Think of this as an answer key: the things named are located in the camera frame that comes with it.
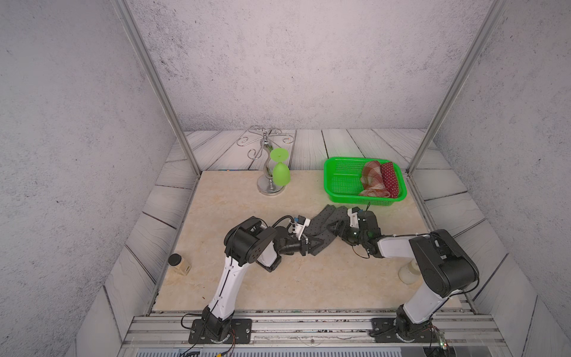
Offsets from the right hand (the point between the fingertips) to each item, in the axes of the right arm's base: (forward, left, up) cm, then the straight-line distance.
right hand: (332, 229), depth 93 cm
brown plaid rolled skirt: (+23, -21, +4) cm, 31 cm away
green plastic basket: (+31, -9, -5) cm, 33 cm away
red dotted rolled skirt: (+24, -29, +4) cm, 38 cm away
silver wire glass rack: (+27, +30, -3) cm, 41 cm away
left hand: (-8, +4, 0) cm, 9 cm away
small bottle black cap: (-17, +57, +5) cm, 59 cm away
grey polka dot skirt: (0, +6, -1) cm, 6 cm away
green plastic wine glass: (+20, +21, +14) cm, 32 cm away
